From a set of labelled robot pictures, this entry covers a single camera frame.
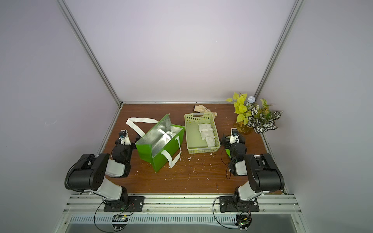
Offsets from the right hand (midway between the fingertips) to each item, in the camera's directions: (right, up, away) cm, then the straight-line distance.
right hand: (233, 131), depth 89 cm
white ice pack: (-17, +2, +12) cm, 21 cm away
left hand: (-64, -1, +1) cm, 64 cm away
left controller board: (-63, -42, -17) cm, 78 cm away
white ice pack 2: (-17, -2, +9) cm, 20 cm away
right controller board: (0, -43, -18) cm, 46 cm away
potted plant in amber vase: (+7, +9, -10) cm, 15 cm away
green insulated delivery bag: (-46, -10, +8) cm, 48 cm away
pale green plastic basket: (-24, -9, +6) cm, 26 cm away
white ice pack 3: (-14, -7, +5) cm, 16 cm away
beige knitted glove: (-19, +16, +28) cm, 38 cm away
